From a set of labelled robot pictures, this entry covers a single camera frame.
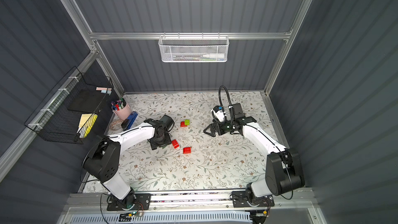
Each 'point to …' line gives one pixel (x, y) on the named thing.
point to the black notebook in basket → (87, 101)
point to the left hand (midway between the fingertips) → (164, 144)
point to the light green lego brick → (187, 122)
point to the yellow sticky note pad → (86, 124)
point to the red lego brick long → (175, 143)
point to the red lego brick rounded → (186, 150)
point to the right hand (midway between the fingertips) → (212, 129)
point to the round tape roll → (116, 125)
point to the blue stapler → (126, 124)
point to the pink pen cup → (122, 109)
